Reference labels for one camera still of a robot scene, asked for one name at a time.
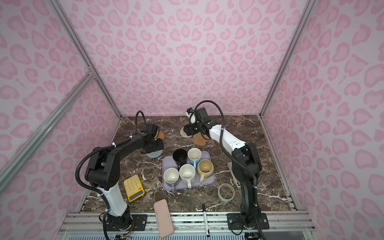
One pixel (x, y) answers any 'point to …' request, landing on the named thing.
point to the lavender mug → (171, 176)
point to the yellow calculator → (133, 188)
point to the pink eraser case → (163, 218)
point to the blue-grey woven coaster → (155, 154)
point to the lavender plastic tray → (167, 162)
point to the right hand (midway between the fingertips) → (190, 125)
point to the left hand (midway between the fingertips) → (160, 144)
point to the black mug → (180, 157)
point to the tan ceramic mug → (205, 168)
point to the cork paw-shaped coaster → (199, 140)
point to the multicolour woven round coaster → (183, 134)
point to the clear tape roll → (226, 192)
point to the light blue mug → (194, 155)
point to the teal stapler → (230, 165)
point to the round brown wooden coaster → (217, 143)
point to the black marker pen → (206, 221)
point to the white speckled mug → (187, 173)
